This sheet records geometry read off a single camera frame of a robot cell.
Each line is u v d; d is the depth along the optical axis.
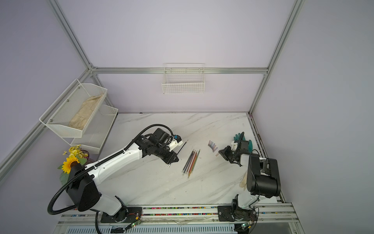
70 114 0.77
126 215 0.73
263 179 0.48
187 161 0.93
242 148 0.76
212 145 1.01
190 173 0.88
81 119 0.77
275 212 0.76
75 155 0.67
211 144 1.01
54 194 0.37
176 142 0.72
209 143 1.02
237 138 1.04
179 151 0.77
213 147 1.00
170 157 0.68
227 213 0.73
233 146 0.90
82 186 0.41
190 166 0.91
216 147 1.00
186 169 0.90
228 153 0.85
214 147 1.00
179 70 0.91
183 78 0.96
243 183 0.84
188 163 0.93
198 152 0.98
